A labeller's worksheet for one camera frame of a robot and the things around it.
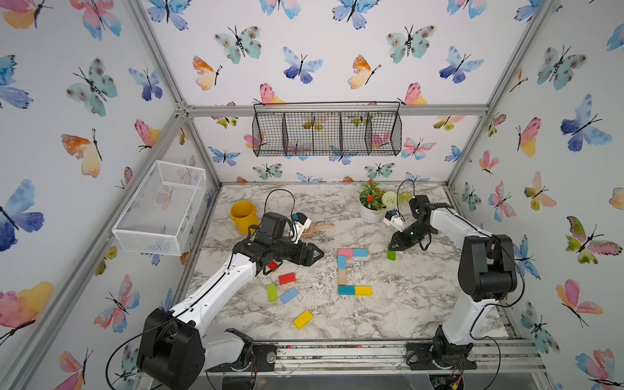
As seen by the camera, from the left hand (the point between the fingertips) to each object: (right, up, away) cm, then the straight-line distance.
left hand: (317, 250), depth 78 cm
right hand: (+30, 0, +14) cm, 33 cm away
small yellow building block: (+16, -16, +9) cm, 24 cm away
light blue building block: (+9, -7, +15) cm, 19 cm away
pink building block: (+11, -4, +19) cm, 22 cm away
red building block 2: (-12, -13, +13) cm, 22 cm away
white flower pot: (+21, +10, +21) cm, 31 cm away
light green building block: (-16, -17, +8) cm, 25 cm away
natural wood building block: (+9, -12, +13) cm, 20 cm away
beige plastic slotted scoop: (-4, +4, +23) cm, 24 cm away
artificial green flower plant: (+22, +17, +18) cm, 33 cm away
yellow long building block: (-5, -23, +3) cm, 24 cm away
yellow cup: (-29, +11, +19) cm, 37 cm away
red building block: (-17, -9, +17) cm, 26 cm away
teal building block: (+10, -16, +10) cm, 22 cm away
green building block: (+28, -4, +13) cm, 31 cm away
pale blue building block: (-10, -18, +8) cm, 22 cm away
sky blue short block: (+17, -4, +19) cm, 26 cm away
